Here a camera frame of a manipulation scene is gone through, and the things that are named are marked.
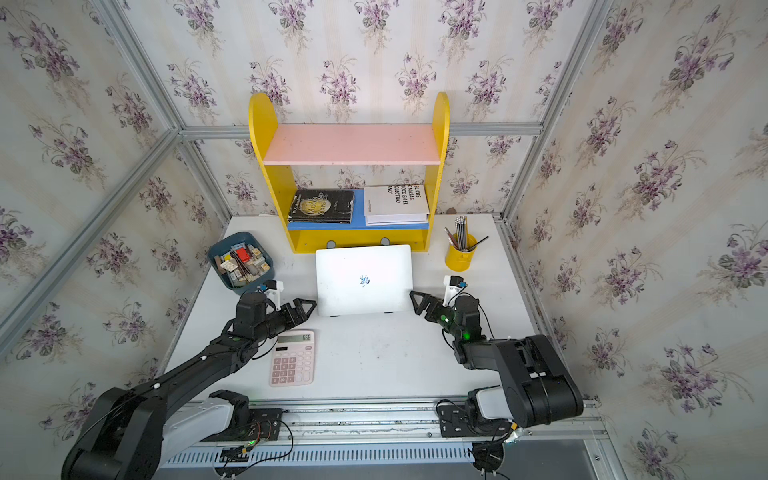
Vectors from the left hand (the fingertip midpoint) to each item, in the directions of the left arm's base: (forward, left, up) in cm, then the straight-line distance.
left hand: (312, 311), depth 85 cm
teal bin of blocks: (+21, +29, -5) cm, 36 cm away
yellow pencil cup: (+19, -46, 0) cm, 50 cm away
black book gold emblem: (+35, +1, +8) cm, 36 cm away
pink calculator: (-12, +5, -6) cm, 14 cm away
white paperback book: (+34, -27, +11) cm, 45 cm away
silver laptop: (+10, -15, +1) cm, 18 cm away
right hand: (+4, -33, 0) cm, 33 cm away
